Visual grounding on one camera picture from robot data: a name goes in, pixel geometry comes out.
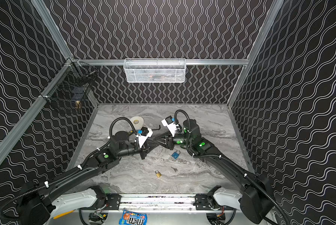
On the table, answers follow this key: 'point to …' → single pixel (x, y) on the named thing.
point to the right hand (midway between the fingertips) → (155, 139)
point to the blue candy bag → (131, 218)
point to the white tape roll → (138, 122)
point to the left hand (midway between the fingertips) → (161, 144)
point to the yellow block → (63, 214)
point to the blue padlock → (175, 154)
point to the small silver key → (175, 169)
